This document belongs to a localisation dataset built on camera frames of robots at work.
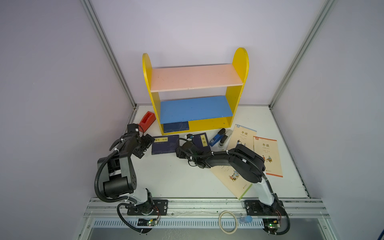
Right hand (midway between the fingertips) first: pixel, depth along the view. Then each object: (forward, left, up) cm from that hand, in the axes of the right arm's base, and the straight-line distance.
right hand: (178, 153), depth 93 cm
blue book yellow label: (+18, +2, +5) cm, 19 cm away
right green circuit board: (-37, -47, -2) cm, 60 cm away
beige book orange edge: (+3, -60, -3) cm, 60 cm away
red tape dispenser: (+23, +22, +7) cm, 33 cm away
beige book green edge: (-20, -34, -1) cm, 40 cm away
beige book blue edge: (+13, -44, -2) cm, 46 cm away
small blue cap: (-37, -32, +10) cm, 50 cm away
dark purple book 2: (+9, -15, -1) cm, 18 cm away
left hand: (+4, +18, +5) cm, 19 cm away
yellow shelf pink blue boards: (+21, -16, +15) cm, 30 cm away
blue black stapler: (+11, -28, +4) cm, 30 cm away
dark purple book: (+7, +10, 0) cm, 12 cm away
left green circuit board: (-36, +14, 0) cm, 38 cm away
